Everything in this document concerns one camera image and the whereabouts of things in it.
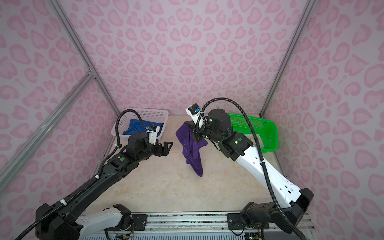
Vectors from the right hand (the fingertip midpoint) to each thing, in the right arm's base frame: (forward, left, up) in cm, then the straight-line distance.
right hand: (186, 121), depth 63 cm
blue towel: (+26, +41, -34) cm, 59 cm away
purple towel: (-6, -2, -12) cm, 14 cm away
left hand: (0, +10, -16) cm, 19 cm away
